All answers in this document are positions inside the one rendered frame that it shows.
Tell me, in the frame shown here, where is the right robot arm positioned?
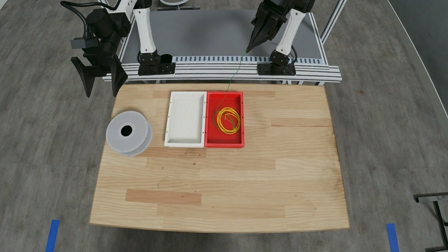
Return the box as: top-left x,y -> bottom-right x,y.
70,0 -> 176,76

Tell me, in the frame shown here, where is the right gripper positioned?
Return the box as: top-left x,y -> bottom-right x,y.
71,41 -> 128,98

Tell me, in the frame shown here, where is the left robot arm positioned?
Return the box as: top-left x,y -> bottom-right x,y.
257,0 -> 315,76

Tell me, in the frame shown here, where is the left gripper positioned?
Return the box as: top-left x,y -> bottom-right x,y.
246,2 -> 288,53

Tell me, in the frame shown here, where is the grey slotted aluminium crossbar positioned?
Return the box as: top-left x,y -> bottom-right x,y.
124,66 -> 342,83

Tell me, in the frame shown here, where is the yellow wire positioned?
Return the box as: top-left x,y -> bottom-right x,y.
217,107 -> 240,134

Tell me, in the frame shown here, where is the red crate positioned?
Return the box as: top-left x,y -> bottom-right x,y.
204,92 -> 245,148

